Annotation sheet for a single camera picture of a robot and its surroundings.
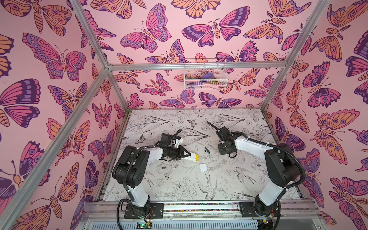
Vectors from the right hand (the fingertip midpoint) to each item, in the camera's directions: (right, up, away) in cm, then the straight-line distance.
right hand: (224, 148), depth 94 cm
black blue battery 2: (-10, -2, +1) cm, 10 cm away
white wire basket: (-12, +45, -1) cm, 47 cm away
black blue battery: (-12, -1, +4) cm, 12 cm away
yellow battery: (-18, -5, -2) cm, 19 cm away
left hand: (-22, -2, -5) cm, 23 cm away
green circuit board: (-47, -35, -21) cm, 62 cm away
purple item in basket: (-11, +49, +3) cm, 50 cm away
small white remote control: (-21, -5, -5) cm, 22 cm away
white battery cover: (-14, -11, -4) cm, 19 cm away
